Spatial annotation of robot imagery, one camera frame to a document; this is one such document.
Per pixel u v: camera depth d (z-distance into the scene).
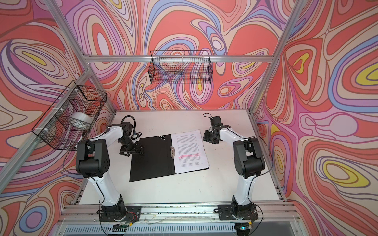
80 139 0.73
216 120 0.80
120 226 0.70
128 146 0.81
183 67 0.96
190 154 0.94
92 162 0.51
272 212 0.75
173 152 0.95
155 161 0.96
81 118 0.72
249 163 0.51
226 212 0.73
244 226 0.71
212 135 0.74
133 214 0.72
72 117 0.69
